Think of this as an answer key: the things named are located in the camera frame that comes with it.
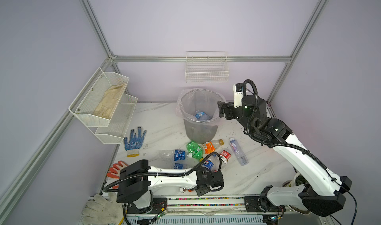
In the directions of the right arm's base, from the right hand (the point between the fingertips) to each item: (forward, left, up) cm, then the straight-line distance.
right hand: (226, 99), depth 64 cm
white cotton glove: (-38, +60, -40) cm, 81 cm away
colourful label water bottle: (+16, +12, -28) cm, 34 cm away
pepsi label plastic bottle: (-14, +5, -36) cm, 39 cm away
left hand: (-24, +12, -36) cm, 45 cm away
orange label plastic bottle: (-3, +5, -38) cm, 39 cm away
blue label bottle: (-16, +24, -36) cm, 46 cm away
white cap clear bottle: (-9, -14, -40) cm, 43 cm away
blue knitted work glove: (+1, +54, -40) cm, 68 cm away
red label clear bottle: (-9, -3, -36) cm, 38 cm away
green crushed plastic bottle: (-5, +14, -38) cm, 41 cm away
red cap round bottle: (-29, +20, -35) cm, 49 cm away
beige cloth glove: (+4, +62, -10) cm, 63 cm away
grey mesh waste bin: (+3, +11, -31) cm, 33 cm away
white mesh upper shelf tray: (+7, +68, -10) cm, 69 cm away
